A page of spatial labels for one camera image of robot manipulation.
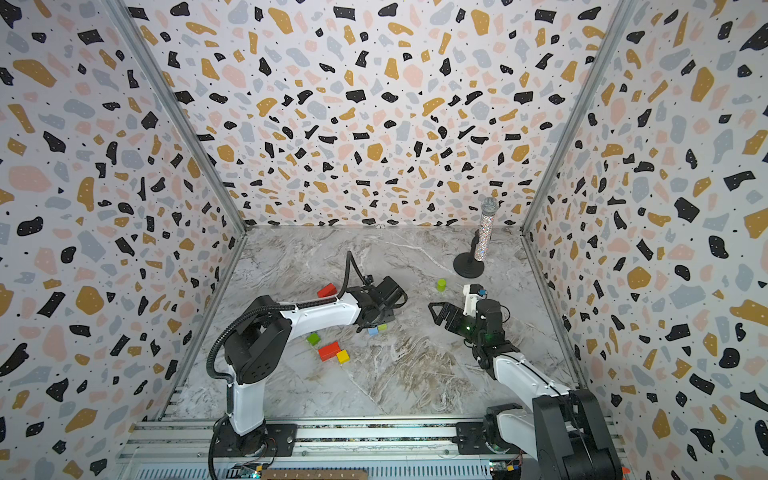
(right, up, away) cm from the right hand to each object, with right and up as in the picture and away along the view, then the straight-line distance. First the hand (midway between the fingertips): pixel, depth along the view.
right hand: (436, 304), depth 86 cm
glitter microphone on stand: (+15, +10, +24) cm, 30 cm away
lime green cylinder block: (+4, +4, +17) cm, 18 cm away
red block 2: (-31, -14, +2) cm, 34 cm away
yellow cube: (-27, -16, +2) cm, 31 cm away
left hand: (-14, -3, +6) cm, 16 cm away
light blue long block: (-19, -9, +6) cm, 22 cm away
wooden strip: (-29, -35, -18) cm, 49 cm away
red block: (-35, +2, +15) cm, 38 cm away
